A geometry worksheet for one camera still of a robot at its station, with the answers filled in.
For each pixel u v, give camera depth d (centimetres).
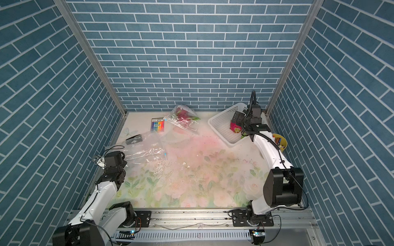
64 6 70
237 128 102
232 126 105
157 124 112
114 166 64
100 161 71
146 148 98
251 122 65
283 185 43
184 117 102
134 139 98
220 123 110
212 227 72
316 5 70
